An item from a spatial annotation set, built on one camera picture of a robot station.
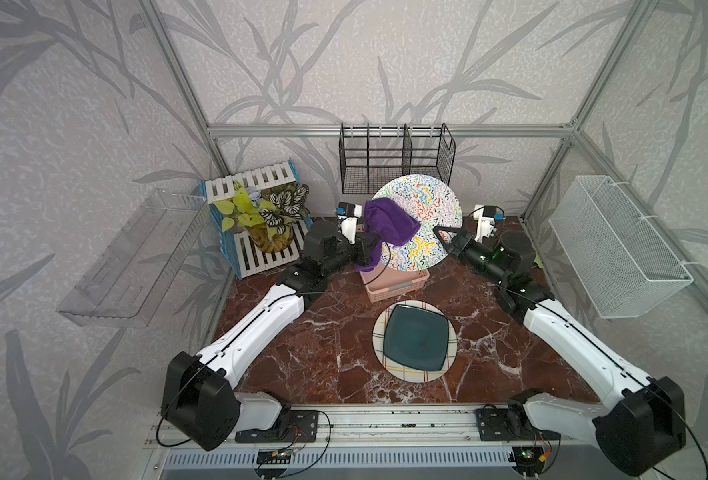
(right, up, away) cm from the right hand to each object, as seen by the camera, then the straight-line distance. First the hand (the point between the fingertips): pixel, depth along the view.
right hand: (432, 228), depth 70 cm
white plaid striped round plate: (-5, -39, +13) cm, 41 cm away
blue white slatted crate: (-60, -9, +35) cm, 70 cm away
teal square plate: (-1, -31, +17) cm, 36 cm away
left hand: (-13, -2, +4) cm, 13 cm away
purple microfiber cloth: (-10, +2, +3) cm, 10 cm away
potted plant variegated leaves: (-44, +5, +16) cm, 47 cm away
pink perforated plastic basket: (-11, -17, +26) cm, 33 cm away
